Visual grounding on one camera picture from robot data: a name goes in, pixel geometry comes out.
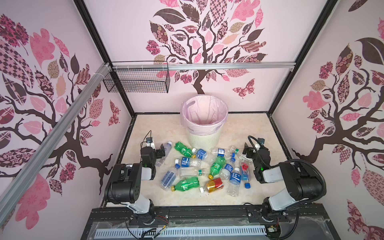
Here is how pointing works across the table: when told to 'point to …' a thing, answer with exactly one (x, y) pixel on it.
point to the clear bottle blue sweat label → (203, 155)
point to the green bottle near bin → (185, 150)
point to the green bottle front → (189, 183)
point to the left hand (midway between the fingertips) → (155, 146)
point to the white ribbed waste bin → (207, 142)
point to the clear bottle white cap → (159, 161)
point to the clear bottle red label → (245, 170)
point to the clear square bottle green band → (186, 172)
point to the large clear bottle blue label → (168, 178)
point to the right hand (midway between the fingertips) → (254, 142)
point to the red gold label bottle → (212, 186)
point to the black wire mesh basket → (138, 77)
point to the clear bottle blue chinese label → (190, 162)
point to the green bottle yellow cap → (218, 163)
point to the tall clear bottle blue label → (233, 188)
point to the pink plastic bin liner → (204, 115)
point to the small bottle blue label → (225, 173)
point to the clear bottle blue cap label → (215, 152)
